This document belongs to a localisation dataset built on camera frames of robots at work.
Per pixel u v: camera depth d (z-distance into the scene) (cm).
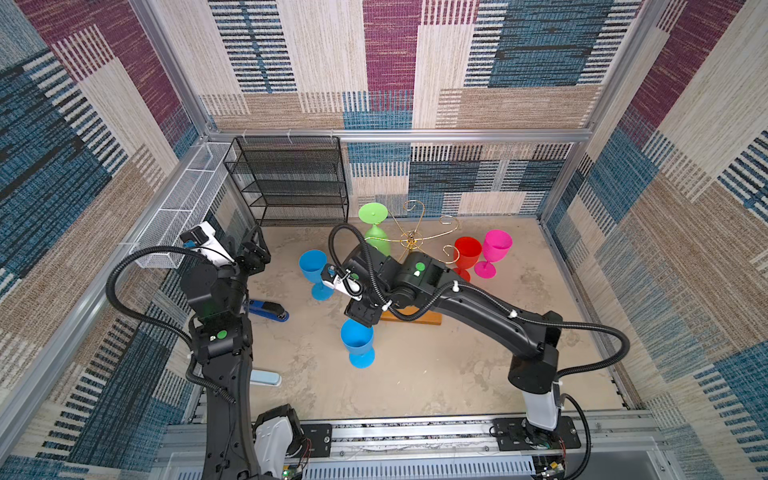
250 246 59
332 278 59
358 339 82
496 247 92
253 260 59
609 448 73
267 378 82
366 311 60
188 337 51
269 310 92
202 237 54
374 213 76
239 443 40
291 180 109
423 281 46
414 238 73
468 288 46
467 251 94
